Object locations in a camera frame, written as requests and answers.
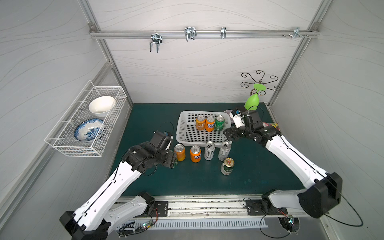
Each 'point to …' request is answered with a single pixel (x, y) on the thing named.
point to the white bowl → (100, 106)
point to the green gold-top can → (226, 167)
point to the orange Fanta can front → (195, 154)
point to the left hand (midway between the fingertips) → (170, 158)
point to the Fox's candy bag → (275, 125)
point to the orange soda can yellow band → (179, 149)
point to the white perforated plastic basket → (187, 134)
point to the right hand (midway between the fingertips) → (232, 127)
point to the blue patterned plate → (89, 129)
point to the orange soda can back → (200, 122)
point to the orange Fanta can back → (210, 124)
